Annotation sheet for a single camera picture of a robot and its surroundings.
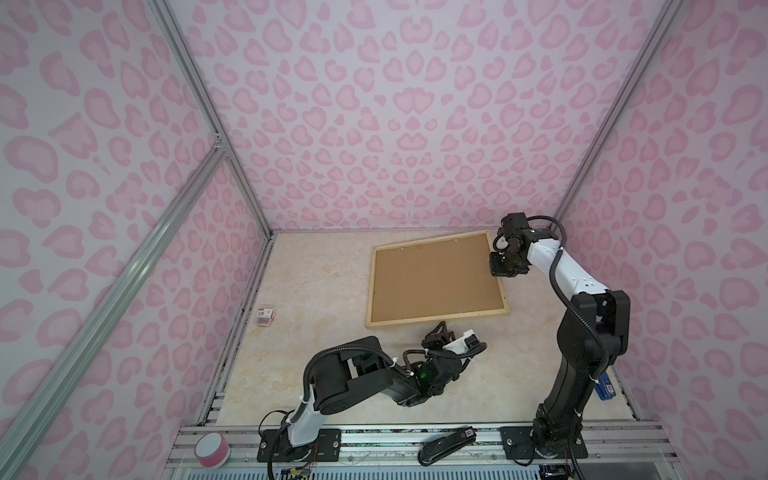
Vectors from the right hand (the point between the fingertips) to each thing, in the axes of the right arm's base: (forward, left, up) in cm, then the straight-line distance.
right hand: (500, 267), depth 92 cm
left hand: (-17, +17, -5) cm, 24 cm away
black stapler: (-46, +20, -9) cm, 51 cm away
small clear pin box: (-12, +73, -11) cm, 75 cm away
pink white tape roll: (-49, +73, -6) cm, 88 cm away
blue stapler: (-32, -24, -11) cm, 41 cm away
